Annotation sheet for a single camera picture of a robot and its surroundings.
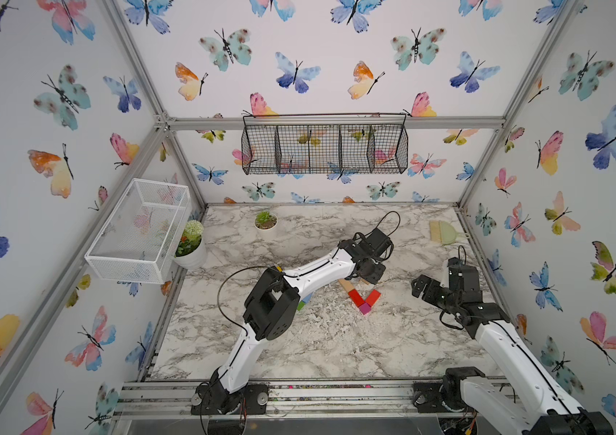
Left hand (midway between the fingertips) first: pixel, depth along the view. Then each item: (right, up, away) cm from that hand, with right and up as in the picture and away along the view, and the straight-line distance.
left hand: (377, 269), depth 89 cm
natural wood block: (-9, -6, +6) cm, 13 cm away
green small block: (-25, -12, +2) cm, 28 cm away
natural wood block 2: (-5, -2, -8) cm, 10 cm away
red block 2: (0, -10, +4) cm, 11 cm away
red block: (-7, -10, +2) cm, 12 cm away
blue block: (-23, -11, +4) cm, 26 cm away
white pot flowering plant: (-63, +5, +4) cm, 63 cm away
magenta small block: (-4, -13, +2) cm, 14 cm away
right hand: (+14, -4, -6) cm, 16 cm away
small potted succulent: (-39, +16, +14) cm, 45 cm away
